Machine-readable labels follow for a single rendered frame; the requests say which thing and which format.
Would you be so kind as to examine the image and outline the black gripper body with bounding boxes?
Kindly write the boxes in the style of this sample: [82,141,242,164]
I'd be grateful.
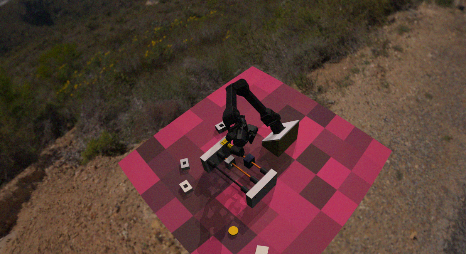
[230,124,258,156]

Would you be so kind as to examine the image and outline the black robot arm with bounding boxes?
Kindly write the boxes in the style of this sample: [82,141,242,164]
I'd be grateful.
[222,79,286,147]

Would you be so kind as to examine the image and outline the yellow cylinder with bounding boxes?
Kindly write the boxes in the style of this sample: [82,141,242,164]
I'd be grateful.
[228,226,239,236]

